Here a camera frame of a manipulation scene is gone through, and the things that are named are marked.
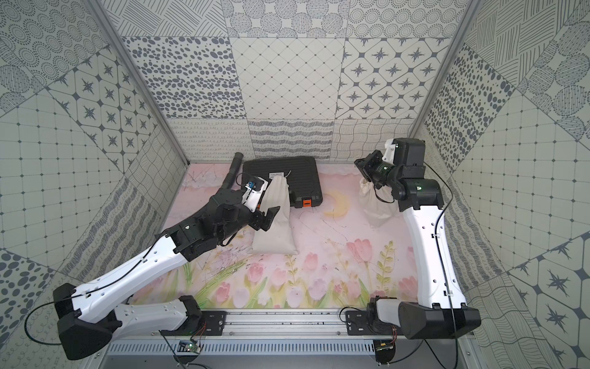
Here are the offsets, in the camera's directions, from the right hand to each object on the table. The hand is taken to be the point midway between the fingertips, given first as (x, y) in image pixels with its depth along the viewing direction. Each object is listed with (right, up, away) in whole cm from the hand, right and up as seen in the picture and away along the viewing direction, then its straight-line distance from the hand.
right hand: (352, 164), depth 69 cm
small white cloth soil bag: (+13, -13, +15) cm, 24 cm away
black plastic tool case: (-16, -1, +41) cm, 44 cm away
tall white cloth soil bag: (-24, -27, +17) cm, 40 cm away
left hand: (-27, -9, +1) cm, 29 cm away
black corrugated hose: (-51, +1, +46) cm, 68 cm away
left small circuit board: (-51, -57, +2) cm, 76 cm away
